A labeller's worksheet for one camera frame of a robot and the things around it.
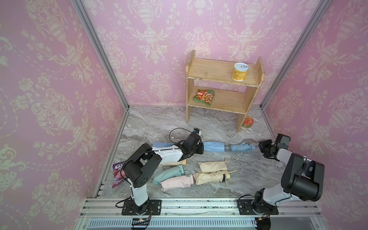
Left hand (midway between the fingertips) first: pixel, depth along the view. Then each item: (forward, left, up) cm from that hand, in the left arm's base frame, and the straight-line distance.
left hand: (204, 147), depth 91 cm
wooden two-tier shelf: (+25, -20, +17) cm, 36 cm away
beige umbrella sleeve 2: (-19, +2, -1) cm, 19 cm away
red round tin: (+22, -34, -1) cm, 41 cm away
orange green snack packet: (+29, -1, +18) cm, 34 cm away
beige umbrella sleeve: (-12, -3, -1) cm, 13 cm away
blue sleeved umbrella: (+4, +28, -4) cm, 29 cm away
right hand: (+4, -37, 0) cm, 37 cm away
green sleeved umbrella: (-16, +18, 0) cm, 24 cm away
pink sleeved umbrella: (-21, +14, -2) cm, 25 cm away
